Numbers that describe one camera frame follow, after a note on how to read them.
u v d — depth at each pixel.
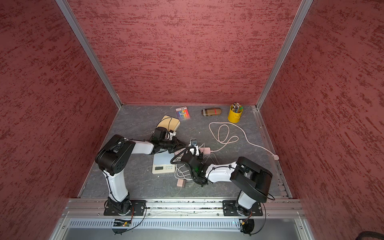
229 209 0.74
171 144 0.86
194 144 0.73
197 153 0.76
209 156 0.92
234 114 1.04
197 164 0.67
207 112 1.14
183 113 1.14
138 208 0.74
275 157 0.95
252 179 0.46
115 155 0.53
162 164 0.88
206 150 0.91
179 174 0.85
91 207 0.76
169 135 1.02
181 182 0.81
